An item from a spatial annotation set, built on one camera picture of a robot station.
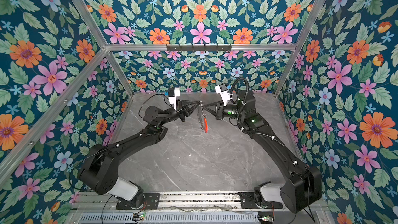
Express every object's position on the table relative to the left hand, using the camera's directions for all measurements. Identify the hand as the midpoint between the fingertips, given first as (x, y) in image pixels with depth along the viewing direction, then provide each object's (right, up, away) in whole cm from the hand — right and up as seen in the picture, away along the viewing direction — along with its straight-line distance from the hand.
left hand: (199, 102), depth 63 cm
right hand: (+2, -2, +4) cm, 5 cm away
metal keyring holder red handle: (+2, -10, +3) cm, 11 cm away
